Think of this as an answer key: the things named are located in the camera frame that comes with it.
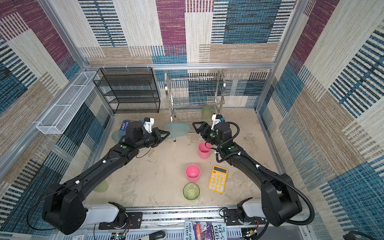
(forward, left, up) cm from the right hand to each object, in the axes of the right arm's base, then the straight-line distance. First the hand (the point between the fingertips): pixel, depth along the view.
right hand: (195, 128), depth 80 cm
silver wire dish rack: (+41, -1, -16) cm, 44 cm away
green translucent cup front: (-25, +3, -22) cm, 34 cm away
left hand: (-2, +12, +2) cm, 13 cm away
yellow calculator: (-19, -12, -22) cm, 31 cm away
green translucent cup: (+24, -9, -14) cm, 29 cm away
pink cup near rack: (-6, -5, -14) cm, 16 cm away
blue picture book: (+20, +50, -20) cm, 58 cm away
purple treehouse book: (-42, 0, -20) cm, 47 cm away
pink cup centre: (-16, +2, -21) cm, 26 cm away
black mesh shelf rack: (+41, +47, -5) cm, 62 cm away
